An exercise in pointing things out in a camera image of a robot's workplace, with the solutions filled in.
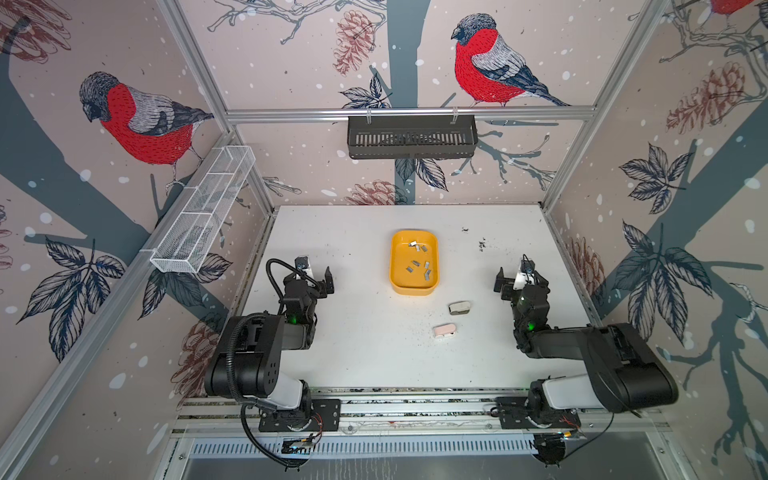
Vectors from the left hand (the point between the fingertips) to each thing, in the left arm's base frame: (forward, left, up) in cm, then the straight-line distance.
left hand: (311, 268), depth 90 cm
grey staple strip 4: (+3, -37, -10) cm, 39 cm away
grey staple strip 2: (+15, -37, -10) cm, 41 cm away
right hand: (-3, -64, +1) cm, 64 cm away
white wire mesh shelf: (-7, +26, +20) cm, 33 cm away
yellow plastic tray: (+1, -29, -10) cm, 30 cm away
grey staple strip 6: (+8, -37, -10) cm, 39 cm away
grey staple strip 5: (+9, -33, -10) cm, 36 cm away
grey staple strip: (+17, -33, -9) cm, 38 cm away
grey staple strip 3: (+6, -31, -10) cm, 33 cm away
